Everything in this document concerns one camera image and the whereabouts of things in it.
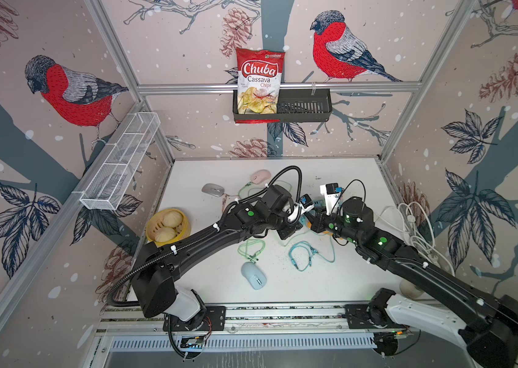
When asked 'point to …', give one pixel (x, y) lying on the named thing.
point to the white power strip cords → (414, 219)
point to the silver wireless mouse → (213, 189)
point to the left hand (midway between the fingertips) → (303, 219)
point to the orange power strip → (329, 233)
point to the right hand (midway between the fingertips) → (301, 208)
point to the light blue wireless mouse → (254, 275)
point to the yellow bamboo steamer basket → (155, 221)
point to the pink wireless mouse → (260, 176)
